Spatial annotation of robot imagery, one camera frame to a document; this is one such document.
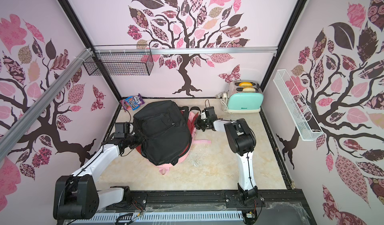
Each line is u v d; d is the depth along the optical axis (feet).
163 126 2.99
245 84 3.38
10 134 1.65
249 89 3.29
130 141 2.38
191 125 3.10
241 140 1.87
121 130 2.20
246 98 3.50
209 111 2.77
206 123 2.73
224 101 3.50
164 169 2.74
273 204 2.38
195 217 2.29
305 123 2.16
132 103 3.73
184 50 3.04
